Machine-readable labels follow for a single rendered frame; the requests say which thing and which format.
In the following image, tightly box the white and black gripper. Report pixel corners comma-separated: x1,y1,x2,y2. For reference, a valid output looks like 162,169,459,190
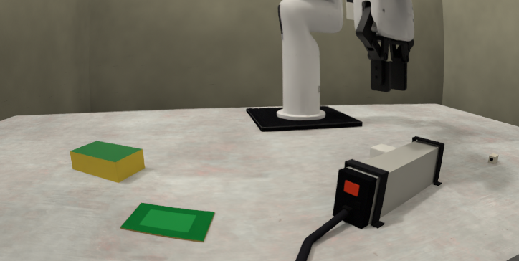
353,0,414,92

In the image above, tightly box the flat green rectangular pad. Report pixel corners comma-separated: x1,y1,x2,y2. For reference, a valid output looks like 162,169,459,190
120,203,215,242

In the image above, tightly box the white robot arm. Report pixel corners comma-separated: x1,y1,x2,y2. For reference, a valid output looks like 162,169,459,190
277,0,343,120

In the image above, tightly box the white charger with brass prongs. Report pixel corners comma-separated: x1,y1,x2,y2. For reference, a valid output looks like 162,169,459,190
369,143,396,159

